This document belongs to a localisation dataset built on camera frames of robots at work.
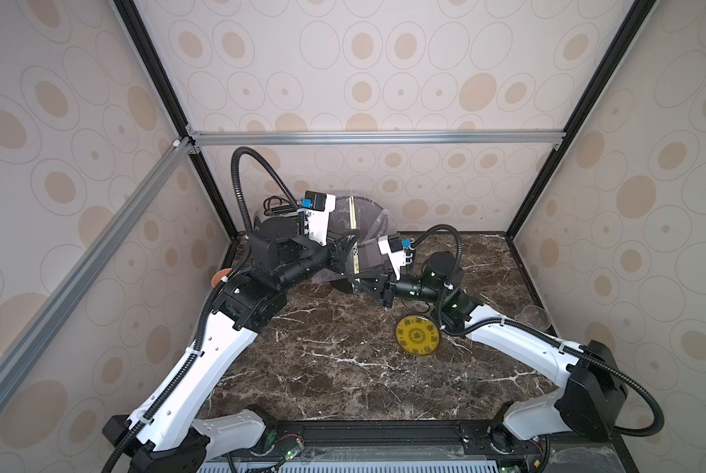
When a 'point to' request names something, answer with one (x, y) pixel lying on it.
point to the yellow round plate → (417, 335)
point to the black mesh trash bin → (367, 211)
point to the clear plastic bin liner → (384, 224)
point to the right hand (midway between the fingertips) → (362, 275)
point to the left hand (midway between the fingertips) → (370, 234)
